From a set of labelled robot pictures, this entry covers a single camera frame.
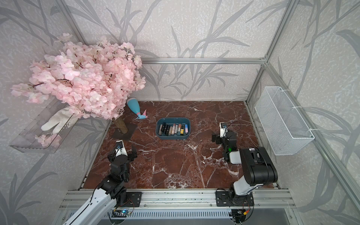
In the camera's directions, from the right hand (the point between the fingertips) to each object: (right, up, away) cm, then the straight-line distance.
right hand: (220, 129), depth 95 cm
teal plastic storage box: (-32, +5, +13) cm, 35 cm away
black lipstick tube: (-40, +1, +7) cm, 41 cm away
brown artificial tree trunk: (-66, +3, -3) cm, 67 cm away
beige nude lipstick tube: (-42, 0, +7) cm, 43 cm away
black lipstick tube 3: (-37, -1, +7) cm, 37 cm away
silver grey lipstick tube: (-31, 0, +7) cm, 31 cm away
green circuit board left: (-54, -39, -25) cm, 71 cm away
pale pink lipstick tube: (-33, -1, +7) cm, 33 cm away
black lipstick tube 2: (-39, 0, +7) cm, 40 cm away
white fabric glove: (-82, +8, -28) cm, 87 cm away
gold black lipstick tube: (-26, -1, +7) cm, 27 cm away
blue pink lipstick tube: (-23, -1, +7) cm, 24 cm away
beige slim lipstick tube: (-35, -1, +7) cm, 36 cm away
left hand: (-59, -9, -13) cm, 61 cm away
